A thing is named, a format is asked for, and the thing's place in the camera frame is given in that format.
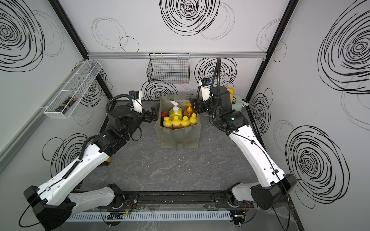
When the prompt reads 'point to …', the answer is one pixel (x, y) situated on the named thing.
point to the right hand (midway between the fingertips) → (198, 96)
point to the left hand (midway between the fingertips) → (150, 102)
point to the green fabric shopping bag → (188, 137)
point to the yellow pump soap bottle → (175, 111)
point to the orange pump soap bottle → (188, 112)
